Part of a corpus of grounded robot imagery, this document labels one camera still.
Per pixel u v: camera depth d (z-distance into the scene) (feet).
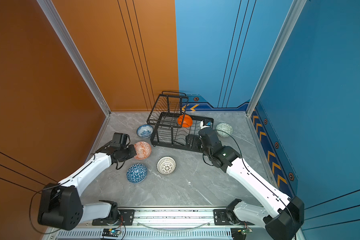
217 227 2.39
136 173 2.85
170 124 2.92
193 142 2.11
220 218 2.38
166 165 2.93
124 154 2.42
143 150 3.00
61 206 1.36
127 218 2.42
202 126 2.19
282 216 1.22
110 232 2.32
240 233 2.32
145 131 3.47
